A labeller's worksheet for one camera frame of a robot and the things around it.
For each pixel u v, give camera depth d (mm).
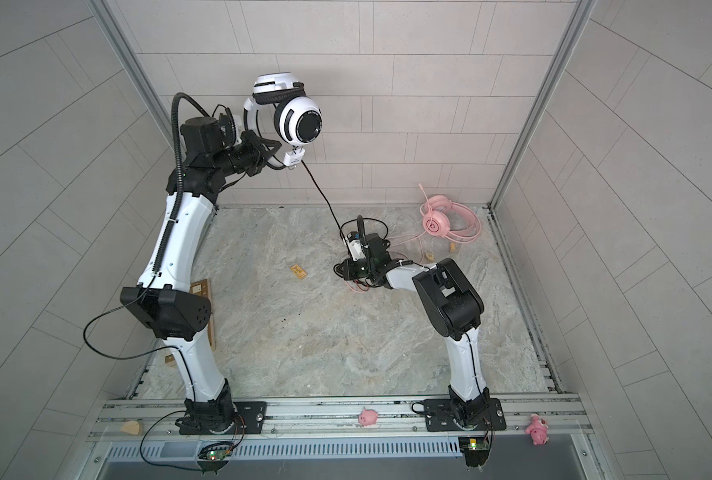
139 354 476
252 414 708
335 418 723
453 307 525
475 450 680
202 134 542
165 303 461
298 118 544
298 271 963
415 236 1080
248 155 651
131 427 684
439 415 710
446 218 1041
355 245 882
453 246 1020
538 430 678
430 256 1016
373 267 769
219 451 641
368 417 703
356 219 1151
